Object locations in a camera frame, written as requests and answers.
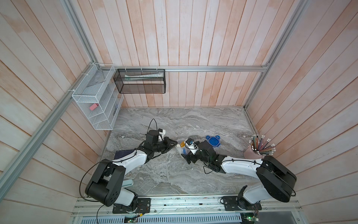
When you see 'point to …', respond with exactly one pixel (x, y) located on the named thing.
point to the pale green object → (127, 183)
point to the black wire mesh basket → (141, 80)
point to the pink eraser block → (93, 106)
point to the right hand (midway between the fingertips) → (186, 148)
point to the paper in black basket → (143, 76)
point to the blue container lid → (213, 141)
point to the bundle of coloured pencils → (261, 147)
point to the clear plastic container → (181, 146)
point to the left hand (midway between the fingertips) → (177, 144)
